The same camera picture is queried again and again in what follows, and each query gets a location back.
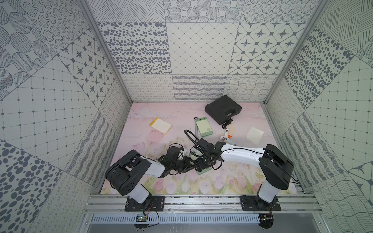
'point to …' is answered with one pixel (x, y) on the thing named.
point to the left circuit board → (141, 218)
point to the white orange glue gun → (226, 138)
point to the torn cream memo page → (254, 135)
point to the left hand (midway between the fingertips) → (200, 169)
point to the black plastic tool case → (223, 109)
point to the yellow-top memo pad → (161, 125)
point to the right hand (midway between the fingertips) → (202, 169)
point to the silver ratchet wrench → (196, 128)
